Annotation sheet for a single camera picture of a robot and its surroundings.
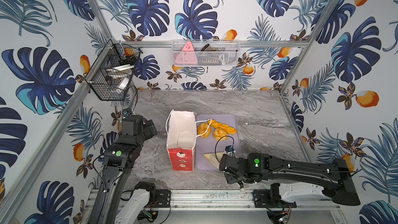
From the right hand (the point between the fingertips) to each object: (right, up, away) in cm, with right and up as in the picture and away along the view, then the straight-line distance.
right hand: (228, 174), depth 71 cm
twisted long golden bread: (-4, +20, +27) cm, 34 cm away
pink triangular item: (-21, +61, +19) cm, 67 cm away
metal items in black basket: (-55, +48, +10) cm, 73 cm away
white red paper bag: (-24, +16, +19) cm, 34 cm away
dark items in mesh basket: (-6, +63, +23) cm, 67 cm away
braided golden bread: (-1, +16, +22) cm, 27 cm away
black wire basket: (-66, +63, +23) cm, 94 cm away
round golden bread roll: (-11, +17, +24) cm, 31 cm away
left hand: (-39, +24, -3) cm, 46 cm away
